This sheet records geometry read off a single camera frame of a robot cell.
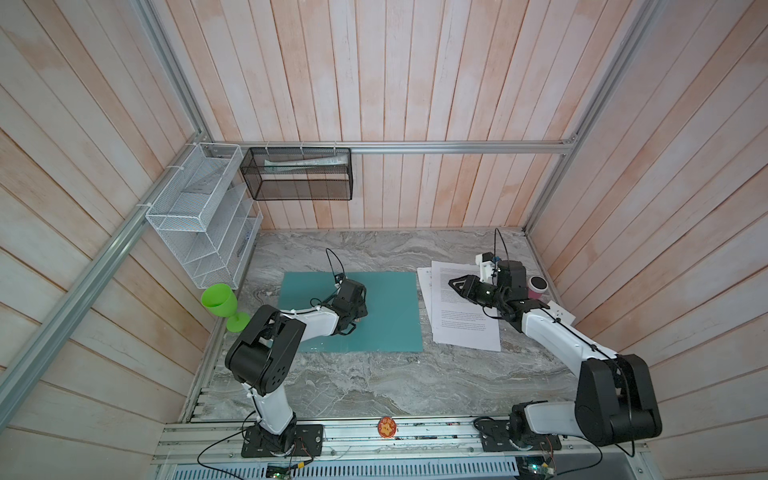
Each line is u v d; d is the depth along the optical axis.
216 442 0.60
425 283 1.04
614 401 0.42
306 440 0.73
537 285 0.98
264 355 0.48
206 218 0.66
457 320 0.95
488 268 0.80
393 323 0.94
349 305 0.75
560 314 0.93
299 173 1.04
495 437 0.73
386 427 0.76
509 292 0.67
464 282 0.80
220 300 0.81
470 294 0.76
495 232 1.23
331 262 1.14
